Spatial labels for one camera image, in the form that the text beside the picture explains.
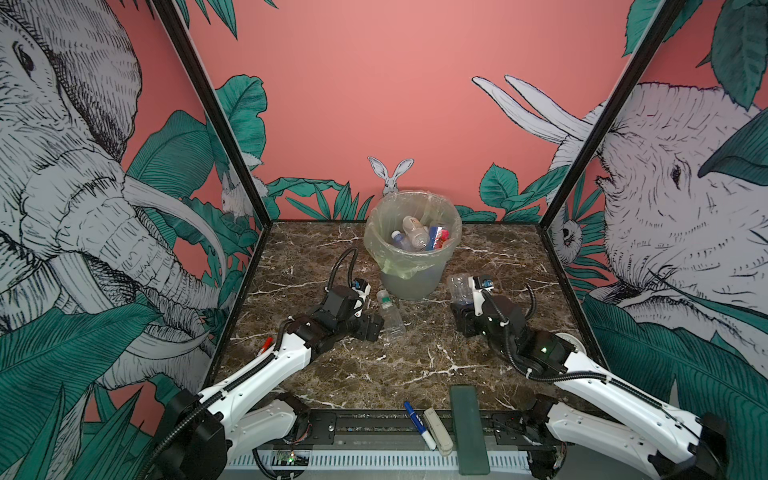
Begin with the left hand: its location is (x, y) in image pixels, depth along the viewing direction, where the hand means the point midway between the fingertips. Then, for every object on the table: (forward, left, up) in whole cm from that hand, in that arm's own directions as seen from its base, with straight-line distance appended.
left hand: (371, 313), depth 81 cm
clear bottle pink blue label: (+25, -10, +2) cm, 27 cm away
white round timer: (-7, -59, -8) cm, 60 cm away
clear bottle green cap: (-2, -7, -7) cm, 10 cm away
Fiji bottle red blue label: (+19, -20, +10) cm, 29 cm away
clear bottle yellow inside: (+24, -15, +6) cm, 29 cm away
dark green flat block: (-27, -25, -12) cm, 39 cm away
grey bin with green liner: (+8, -11, +7) cm, 16 cm away
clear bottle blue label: (-1, -23, +12) cm, 26 cm away
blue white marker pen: (-26, -12, -10) cm, 31 cm away
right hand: (-1, -22, +8) cm, 24 cm away
